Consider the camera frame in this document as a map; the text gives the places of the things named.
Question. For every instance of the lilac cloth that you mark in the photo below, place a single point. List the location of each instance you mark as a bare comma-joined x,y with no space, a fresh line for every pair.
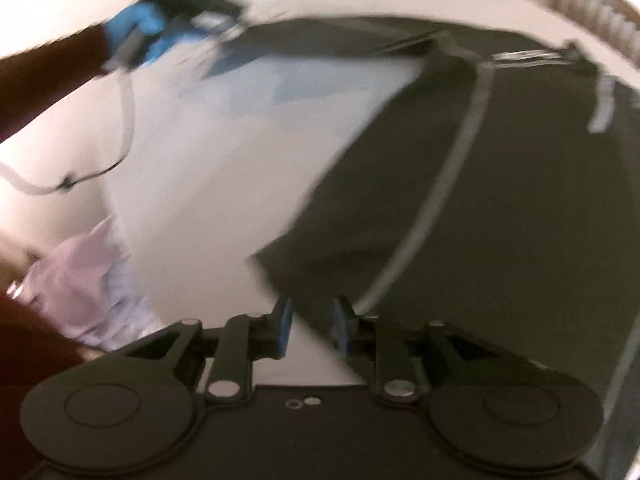
86,289

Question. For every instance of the blue gloved left hand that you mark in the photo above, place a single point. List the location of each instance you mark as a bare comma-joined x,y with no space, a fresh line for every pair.
139,34

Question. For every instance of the black garment grey seams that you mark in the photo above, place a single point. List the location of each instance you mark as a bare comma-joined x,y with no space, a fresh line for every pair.
497,184

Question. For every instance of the dark red sleeve forearm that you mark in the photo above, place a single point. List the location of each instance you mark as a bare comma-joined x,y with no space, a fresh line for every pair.
34,80

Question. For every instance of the dark slatted chair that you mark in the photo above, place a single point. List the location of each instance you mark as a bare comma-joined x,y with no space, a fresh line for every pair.
616,22

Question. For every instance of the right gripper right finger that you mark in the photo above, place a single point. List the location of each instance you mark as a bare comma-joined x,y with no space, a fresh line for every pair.
351,334

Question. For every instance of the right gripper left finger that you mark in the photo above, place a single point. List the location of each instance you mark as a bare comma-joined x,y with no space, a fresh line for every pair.
274,330

